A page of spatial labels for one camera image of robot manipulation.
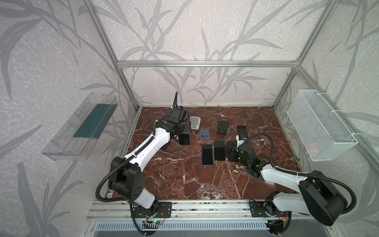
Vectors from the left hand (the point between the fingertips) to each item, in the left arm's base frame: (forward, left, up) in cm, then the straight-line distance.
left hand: (188, 122), depth 85 cm
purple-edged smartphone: (-2, +3, -16) cm, 16 cm away
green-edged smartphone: (-11, -12, -19) cm, 26 cm away
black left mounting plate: (-42, +12, -17) cm, 47 cm away
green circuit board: (-47, +13, -18) cm, 52 cm away
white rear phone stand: (+8, -4, -11) cm, 14 cm away
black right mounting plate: (-41, -37, -17) cm, 58 cm away
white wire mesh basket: (-18, -59, +16) cm, 64 cm away
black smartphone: (-7, -20, -21) cm, 30 cm away
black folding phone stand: (+7, -23, -15) cm, 28 cm away
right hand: (-7, -26, -11) cm, 29 cm away
